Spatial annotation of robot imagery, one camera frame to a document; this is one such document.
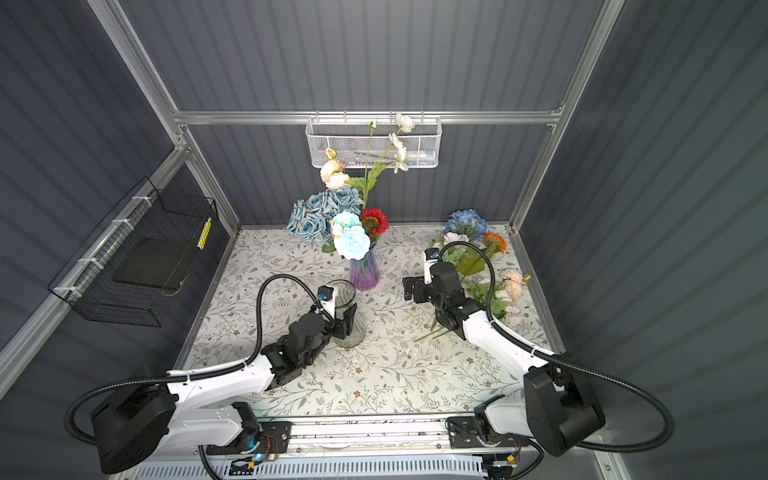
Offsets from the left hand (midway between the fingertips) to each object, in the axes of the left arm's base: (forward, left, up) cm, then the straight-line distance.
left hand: (345, 302), depth 82 cm
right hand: (+6, -22, +1) cm, 23 cm away
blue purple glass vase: (+21, -5, -15) cm, 26 cm away
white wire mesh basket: (+73, -7, +7) cm, 74 cm away
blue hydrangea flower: (+34, -42, -3) cm, 54 cm away
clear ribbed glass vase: (-2, -1, +7) cm, 7 cm away
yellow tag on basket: (+16, +39, +11) cm, 44 cm away
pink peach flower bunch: (+10, -43, -7) cm, 45 cm away
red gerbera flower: (+18, -9, +13) cm, 24 cm away
